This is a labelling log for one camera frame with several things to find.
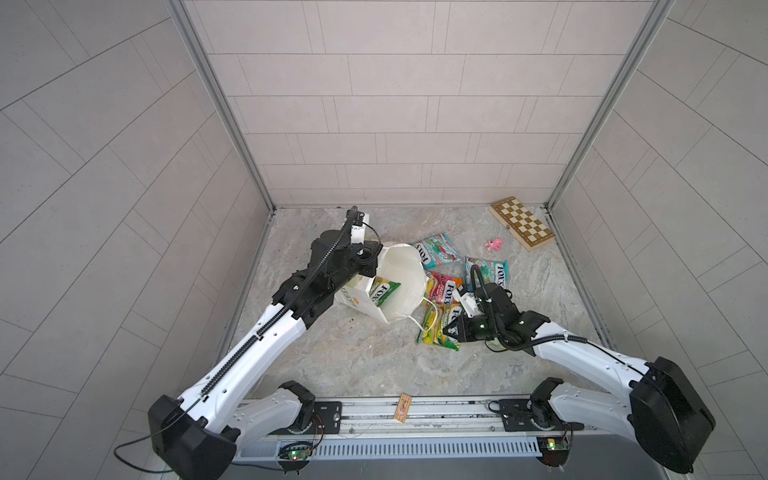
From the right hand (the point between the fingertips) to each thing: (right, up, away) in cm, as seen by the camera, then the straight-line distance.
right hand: (444, 334), depth 79 cm
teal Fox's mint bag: (+18, +15, +16) cm, 28 cm away
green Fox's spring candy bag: (-17, +10, +8) cm, 22 cm away
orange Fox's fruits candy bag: (0, +10, +12) cm, 16 cm away
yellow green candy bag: (-2, +4, +2) cm, 5 cm away
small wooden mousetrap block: (-11, -15, -7) cm, 20 cm away
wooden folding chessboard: (+33, +31, +30) cm, 54 cm away
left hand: (-16, +25, -8) cm, 31 cm away
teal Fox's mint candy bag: (+1, +21, +22) cm, 31 cm away
